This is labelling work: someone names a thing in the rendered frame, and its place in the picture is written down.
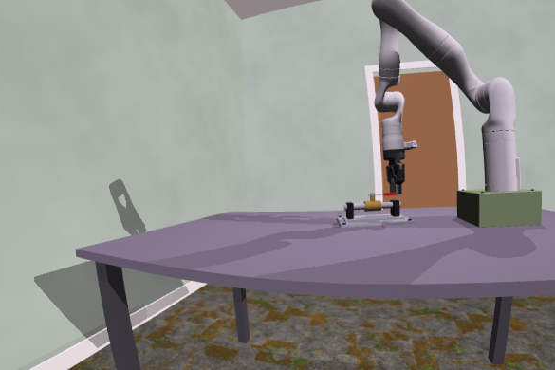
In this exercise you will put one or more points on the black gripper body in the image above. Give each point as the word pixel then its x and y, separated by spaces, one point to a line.
pixel 395 155

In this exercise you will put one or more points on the ball valve with red lever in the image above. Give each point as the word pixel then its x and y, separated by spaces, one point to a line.
pixel 372 205

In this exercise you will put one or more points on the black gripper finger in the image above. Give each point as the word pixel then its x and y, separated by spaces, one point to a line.
pixel 391 181
pixel 399 177

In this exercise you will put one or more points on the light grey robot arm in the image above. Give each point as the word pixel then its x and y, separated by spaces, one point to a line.
pixel 496 97

